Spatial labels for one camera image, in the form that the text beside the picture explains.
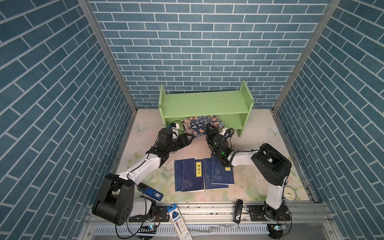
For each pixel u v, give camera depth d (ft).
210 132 2.64
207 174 2.83
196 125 2.96
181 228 2.27
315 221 2.45
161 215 2.38
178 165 2.96
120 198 1.37
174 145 2.37
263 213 2.23
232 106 2.77
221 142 2.19
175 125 2.63
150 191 2.56
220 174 2.83
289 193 2.53
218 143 2.27
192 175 2.81
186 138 2.47
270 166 1.66
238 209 2.40
